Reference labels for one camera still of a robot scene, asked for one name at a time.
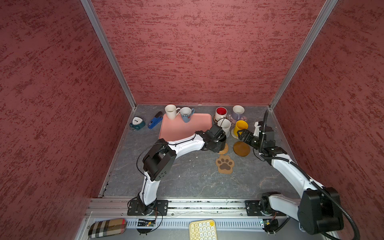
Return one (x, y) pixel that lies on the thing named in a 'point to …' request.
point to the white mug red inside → (220, 113)
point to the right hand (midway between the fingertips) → (240, 136)
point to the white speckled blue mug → (186, 113)
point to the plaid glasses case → (107, 227)
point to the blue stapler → (157, 118)
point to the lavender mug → (237, 112)
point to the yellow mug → (240, 125)
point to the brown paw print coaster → (225, 164)
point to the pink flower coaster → (233, 121)
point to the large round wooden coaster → (241, 148)
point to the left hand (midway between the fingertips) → (216, 148)
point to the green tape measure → (137, 123)
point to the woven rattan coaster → (225, 150)
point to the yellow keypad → (204, 229)
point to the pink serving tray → (175, 129)
